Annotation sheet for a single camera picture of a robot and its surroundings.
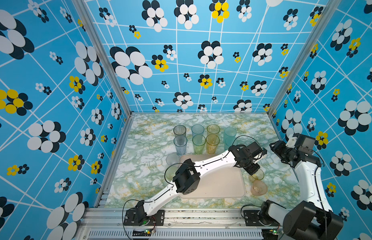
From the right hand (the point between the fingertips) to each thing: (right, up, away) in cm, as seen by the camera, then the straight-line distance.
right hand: (274, 146), depth 81 cm
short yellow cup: (-7, -18, +4) cm, 19 cm away
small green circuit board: (-70, -40, -10) cm, 81 cm away
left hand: (-10, -13, -1) cm, 16 cm away
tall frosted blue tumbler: (-41, +9, +20) cm, 47 cm away
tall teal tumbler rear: (-19, +7, +24) cm, 31 cm away
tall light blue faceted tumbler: (-53, 0, +16) cm, 55 cm away
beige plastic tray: (-25, -22, +6) cm, 34 cm away
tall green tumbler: (-41, +2, +13) cm, 43 cm away
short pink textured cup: (-8, -23, +1) cm, 25 cm away
